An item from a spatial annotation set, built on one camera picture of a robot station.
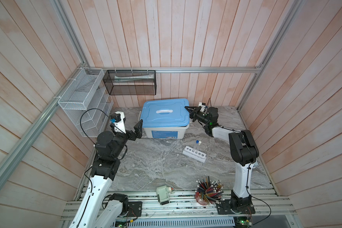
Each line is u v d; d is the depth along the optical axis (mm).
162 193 747
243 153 554
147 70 928
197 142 820
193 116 862
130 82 1040
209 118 801
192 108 886
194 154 903
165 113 921
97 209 431
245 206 678
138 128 593
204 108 921
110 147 483
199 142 817
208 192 690
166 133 928
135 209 732
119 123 546
